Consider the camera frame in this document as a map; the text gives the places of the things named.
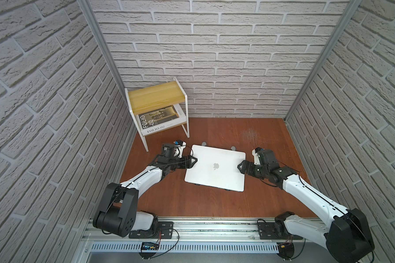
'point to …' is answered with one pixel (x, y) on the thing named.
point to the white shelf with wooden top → (158, 107)
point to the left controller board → (150, 246)
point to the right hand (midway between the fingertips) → (241, 168)
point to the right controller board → (286, 250)
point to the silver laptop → (216, 167)
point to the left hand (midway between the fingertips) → (190, 155)
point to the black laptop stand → (232, 148)
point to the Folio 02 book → (161, 119)
